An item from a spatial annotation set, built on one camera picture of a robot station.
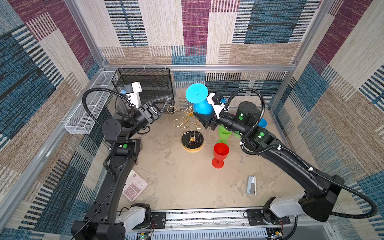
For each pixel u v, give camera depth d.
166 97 0.50
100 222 0.37
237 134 0.53
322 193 0.39
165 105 0.50
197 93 0.49
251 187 0.81
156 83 1.05
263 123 0.94
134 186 0.83
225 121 0.53
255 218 0.73
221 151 0.85
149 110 0.48
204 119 0.53
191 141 1.00
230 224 0.73
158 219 0.73
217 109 0.50
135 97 0.48
